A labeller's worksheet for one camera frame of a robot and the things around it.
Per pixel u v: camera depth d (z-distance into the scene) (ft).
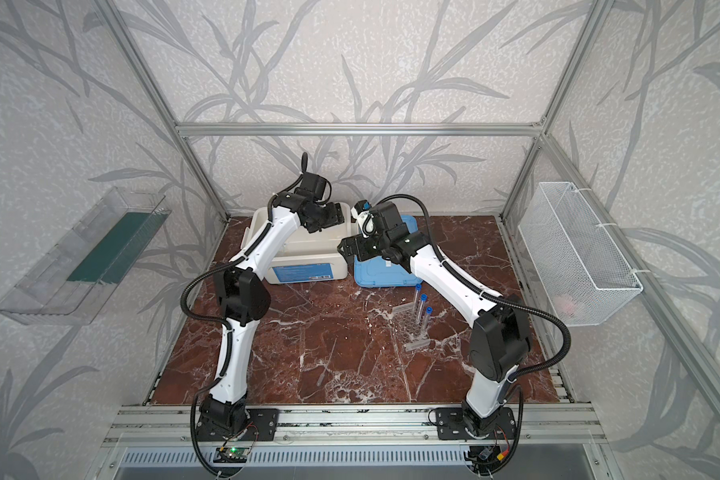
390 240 2.06
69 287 2.09
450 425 2.41
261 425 2.42
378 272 3.34
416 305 2.92
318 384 2.64
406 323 2.99
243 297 1.92
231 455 2.35
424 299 2.59
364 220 2.37
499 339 1.48
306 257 2.78
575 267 2.04
